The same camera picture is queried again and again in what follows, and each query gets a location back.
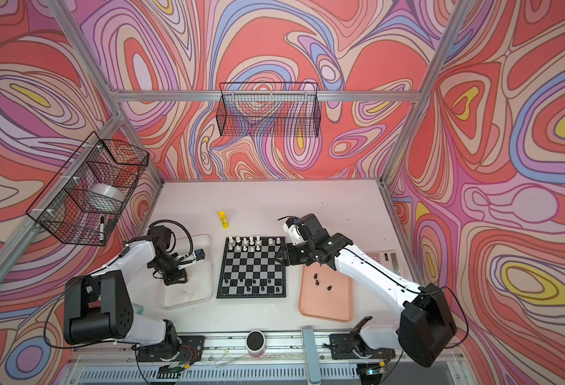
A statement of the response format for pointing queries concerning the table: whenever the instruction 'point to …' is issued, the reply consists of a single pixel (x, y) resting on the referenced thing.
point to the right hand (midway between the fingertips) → (284, 262)
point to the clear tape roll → (108, 190)
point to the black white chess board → (250, 269)
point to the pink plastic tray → (326, 293)
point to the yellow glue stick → (224, 219)
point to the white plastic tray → (197, 290)
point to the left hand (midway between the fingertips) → (182, 273)
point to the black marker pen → (102, 229)
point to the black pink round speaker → (255, 342)
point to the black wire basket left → (84, 201)
